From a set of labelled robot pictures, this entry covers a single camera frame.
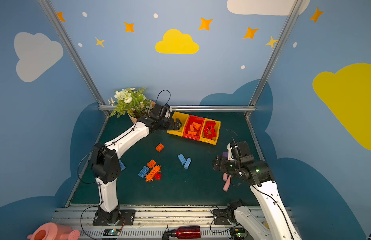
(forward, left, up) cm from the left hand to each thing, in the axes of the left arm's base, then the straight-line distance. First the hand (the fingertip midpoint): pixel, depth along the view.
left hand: (177, 124), depth 90 cm
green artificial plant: (+10, +28, +9) cm, 31 cm away
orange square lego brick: (-6, +13, -19) cm, 23 cm away
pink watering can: (-54, +50, -8) cm, 74 cm away
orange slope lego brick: (+13, -14, -16) cm, 25 cm away
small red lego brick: (-26, +11, -17) cm, 33 cm away
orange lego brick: (-18, +16, -18) cm, 30 cm away
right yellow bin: (0, -17, -16) cm, 23 cm away
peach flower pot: (+6, +29, -3) cm, 30 cm away
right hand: (-27, -23, +3) cm, 35 cm away
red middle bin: (+17, -9, -13) cm, 23 cm away
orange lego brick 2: (+7, -10, -17) cm, 21 cm away
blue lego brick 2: (-24, +20, -18) cm, 35 cm away
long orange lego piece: (-22, +12, -18) cm, 31 cm away
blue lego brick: (-17, -7, -18) cm, 26 cm away
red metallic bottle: (-53, -6, -14) cm, 55 cm away
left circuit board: (-53, +30, -20) cm, 64 cm away
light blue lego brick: (-14, -3, -18) cm, 23 cm away
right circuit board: (-53, -32, -19) cm, 65 cm away
